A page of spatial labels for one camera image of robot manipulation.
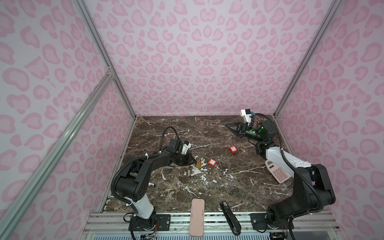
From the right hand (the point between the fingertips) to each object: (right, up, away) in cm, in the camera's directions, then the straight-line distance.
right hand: (228, 127), depth 73 cm
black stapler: (+2, -45, -5) cm, 46 cm away
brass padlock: (-14, -22, +18) cm, 32 cm away
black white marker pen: (-42, -32, +12) cm, 54 cm away
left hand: (-15, -20, +17) cm, 30 cm away
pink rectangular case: (-16, -47, -3) cm, 50 cm away
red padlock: (-6, -22, +20) cm, 30 cm away
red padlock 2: (+9, -14, +25) cm, 30 cm away
